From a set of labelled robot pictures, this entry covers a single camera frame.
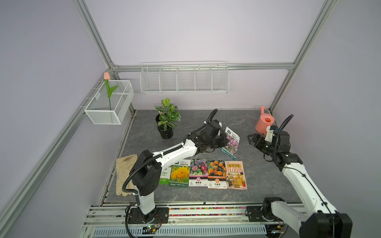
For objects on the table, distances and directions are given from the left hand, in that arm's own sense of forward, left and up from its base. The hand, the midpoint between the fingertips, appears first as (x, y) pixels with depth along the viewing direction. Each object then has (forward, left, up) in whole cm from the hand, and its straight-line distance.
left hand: (230, 142), depth 79 cm
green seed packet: (-9, +38, -20) cm, 44 cm away
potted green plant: (+16, +34, +4) cm, 38 cm away
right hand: (+3, -13, -1) cm, 14 cm away
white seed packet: (-11, -4, -19) cm, 22 cm away
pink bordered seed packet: (-10, +18, -19) cm, 28 cm away
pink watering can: (+20, -30, -8) cm, 37 cm away
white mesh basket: (+18, +70, +12) cm, 73 cm away
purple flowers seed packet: (-2, -1, -3) cm, 4 cm away
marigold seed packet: (-9, +29, -19) cm, 36 cm away
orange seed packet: (-10, +7, -19) cm, 22 cm away
